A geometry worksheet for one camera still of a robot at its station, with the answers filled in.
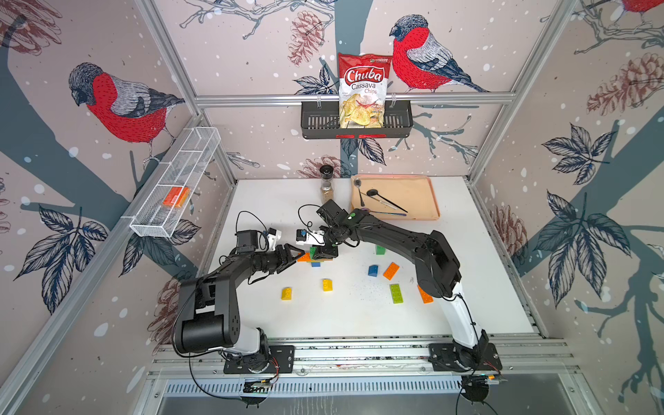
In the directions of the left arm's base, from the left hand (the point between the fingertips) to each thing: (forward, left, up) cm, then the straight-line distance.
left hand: (302, 251), depth 88 cm
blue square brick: (-2, -4, -6) cm, 8 cm away
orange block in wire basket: (+5, +34, +24) cm, 42 cm away
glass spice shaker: (+28, -8, +2) cm, 30 cm away
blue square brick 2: (-4, -25, -6) cm, 26 cm away
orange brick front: (-1, -1, -3) cm, 3 cm away
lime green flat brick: (-12, -32, -7) cm, 35 cm away
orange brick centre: (-4, -32, -8) cm, 33 cm away
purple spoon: (+25, -25, -8) cm, 36 cm away
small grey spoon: (+40, -22, -7) cm, 46 cm away
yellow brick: (-13, +4, -5) cm, 15 cm away
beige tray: (+32, -34, -8) cm, 47 cm away
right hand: (+1, -4, 0) cm, 4 cm away
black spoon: (+34, -28, -7) cm, 44 cm away
